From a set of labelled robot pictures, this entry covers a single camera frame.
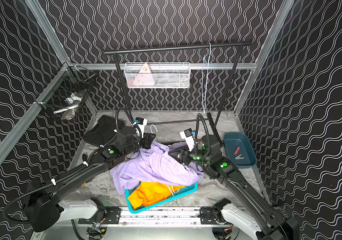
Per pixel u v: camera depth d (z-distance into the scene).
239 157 0.94
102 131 1.00
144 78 0.89
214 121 1.05
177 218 0.76
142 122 0.67
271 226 0.39
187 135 0.62
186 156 0.60
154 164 0.80
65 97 0.92
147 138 0.66
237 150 0.96
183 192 0.75
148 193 0.76
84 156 0.95
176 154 0.66
